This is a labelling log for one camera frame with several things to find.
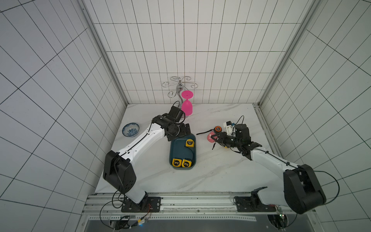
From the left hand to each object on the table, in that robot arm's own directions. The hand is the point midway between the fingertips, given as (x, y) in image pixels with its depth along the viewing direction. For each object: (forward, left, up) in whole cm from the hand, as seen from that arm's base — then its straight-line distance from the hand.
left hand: (182, 137), depth 81 cm
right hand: (+1, -15, -2) cm, 15 cm away
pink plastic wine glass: (+22, -2, +2) cm, 23 cm away
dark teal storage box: (-2, 0, -16) cm, 16 cm away
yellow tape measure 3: (-10, -3, -14) cm, 17 cm away
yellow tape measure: (+4, -4, -15) cm, 16 cm away
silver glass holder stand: (+33, +3, +13) cm, 35 cm away
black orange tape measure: (+15, -24, -13) cm, 31 cm away
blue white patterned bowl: (+14, +38, -14) cm, 43 cm away
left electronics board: (-38, +18, -14) cm, 45 cm away
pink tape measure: (+2, -16, -2) cm, 16 cm away
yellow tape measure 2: (-10, +3, -14) cm, 17 cm away
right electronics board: (-39, -49, -15) cm, 64 cm away
